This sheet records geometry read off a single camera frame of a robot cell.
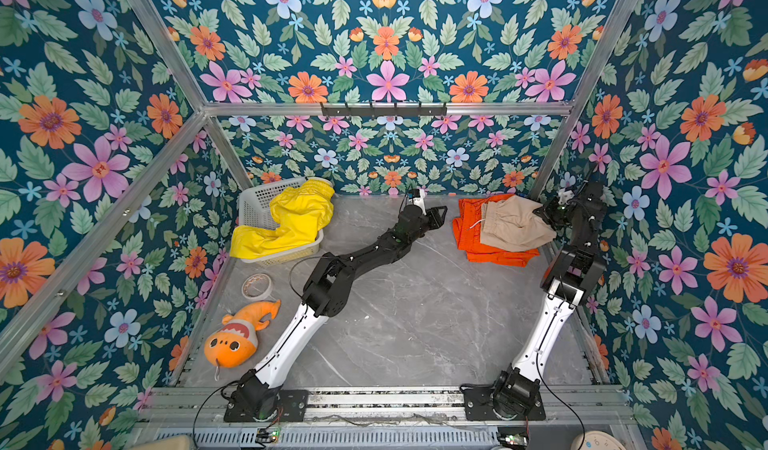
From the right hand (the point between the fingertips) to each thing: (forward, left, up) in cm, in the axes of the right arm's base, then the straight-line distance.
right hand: (541, 208), depth 101 cm
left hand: (-1, +32, +5) cm, 33 cm away
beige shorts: (-3, +10, -6) cm, 11 cm away
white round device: (-64, +3, -9) cm, 65 cm away
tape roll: (-27, +92, -10) cm, 96 cm away
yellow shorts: (0, +83, +1) cm, 83 cm away
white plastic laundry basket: (+5, +104, -7) cm, 104 cm away
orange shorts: (-2, +25, -10) cm, 27 cm away
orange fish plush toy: (-43, +91, -3) cm, 101 cm away
